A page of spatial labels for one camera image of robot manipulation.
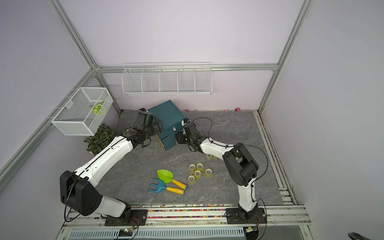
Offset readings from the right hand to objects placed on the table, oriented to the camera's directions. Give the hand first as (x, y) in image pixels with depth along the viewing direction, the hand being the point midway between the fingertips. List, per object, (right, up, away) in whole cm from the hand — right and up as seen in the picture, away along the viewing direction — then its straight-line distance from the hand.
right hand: (176, 134), depth 92 cm
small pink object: (+47, +19, +32) cm, 60 cm away
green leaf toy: (-42, +15, -11) cm, 47 cm away
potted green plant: (-38, 0, -12) cm, 40 cm away
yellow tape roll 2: (+13, -23, -5) cm, 27 cm away
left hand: (-10, +5, -9) cm, 14 cm away
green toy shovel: (-5, -25, -6) cm, 26 cm away
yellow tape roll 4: (+19, -22, -5) cm, 30 cm away
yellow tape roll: (+10, -25, -7) cm, 28 cm away
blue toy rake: (-7, -28, -11) cm, 31 cm away
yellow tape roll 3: (+10, -19, -3) cm, 22 cm away
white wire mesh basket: (-51, +13, -9) cm, 53 cm away
